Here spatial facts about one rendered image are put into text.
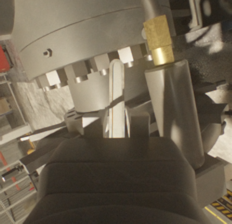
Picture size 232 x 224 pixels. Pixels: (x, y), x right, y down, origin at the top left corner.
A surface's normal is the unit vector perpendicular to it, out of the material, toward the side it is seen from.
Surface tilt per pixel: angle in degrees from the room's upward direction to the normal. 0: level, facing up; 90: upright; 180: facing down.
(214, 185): 67
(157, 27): 60
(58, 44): 35
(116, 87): 49
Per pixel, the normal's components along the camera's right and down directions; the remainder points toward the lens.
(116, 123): -0.01, 0.26
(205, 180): 0.29, 0.16
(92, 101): -0.36, 0.28
